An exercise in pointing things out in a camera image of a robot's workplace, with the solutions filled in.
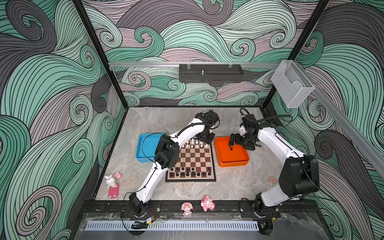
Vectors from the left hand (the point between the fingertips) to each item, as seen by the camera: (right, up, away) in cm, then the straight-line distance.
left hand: (208, 141), depth 92 cm
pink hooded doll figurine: (-13, -29, -21) cm, 38 cm away
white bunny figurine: (-53, -19, -16) cm, 59 cm away
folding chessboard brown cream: (-8, -13, -4) cm, 16 cm away
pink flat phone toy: (-53, -26, -13) cm, 61 cm away
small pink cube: (-53, -18, -9) cm, 57 cm away
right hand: (+16, -2, -5) cm, 17 cm away
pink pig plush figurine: (-3, -28, -20) cm, 34 cm away
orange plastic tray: (+13, -9, -4) cm, 16 cm away
